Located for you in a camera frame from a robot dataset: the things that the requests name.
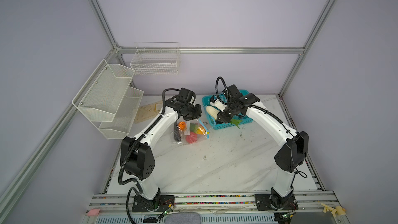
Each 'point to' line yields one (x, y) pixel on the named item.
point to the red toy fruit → (192, 138)
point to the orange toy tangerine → (182, 125)
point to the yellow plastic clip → (338, 210)
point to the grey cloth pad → (182, 218)
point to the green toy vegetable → (196, 128)
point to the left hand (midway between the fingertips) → (200, 115)
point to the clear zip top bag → (188, 131)
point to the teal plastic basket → (239, 121)
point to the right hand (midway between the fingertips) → (219, 114)
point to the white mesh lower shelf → (124, 117)
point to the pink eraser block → (93, 212)
